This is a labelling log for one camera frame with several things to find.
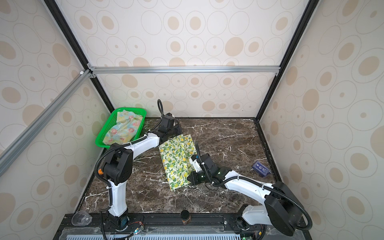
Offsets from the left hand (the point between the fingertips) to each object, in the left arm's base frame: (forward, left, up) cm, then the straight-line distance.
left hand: (186, 124), depth 94 cm
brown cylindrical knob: (-50, -1, -7) cm, 51 cm away
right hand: (-32, -2, -7) cm, 33 cm away
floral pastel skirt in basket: (+8, +45, -13) cm, 48 cm away
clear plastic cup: (-50, +51, -14) cm, 73 cm away
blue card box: (-23, -46, -15) cm, 53 cm away
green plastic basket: (+12, +56, -9) cm, 58 cm away
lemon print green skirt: (-13, +7, -13) cm, 20 cm away
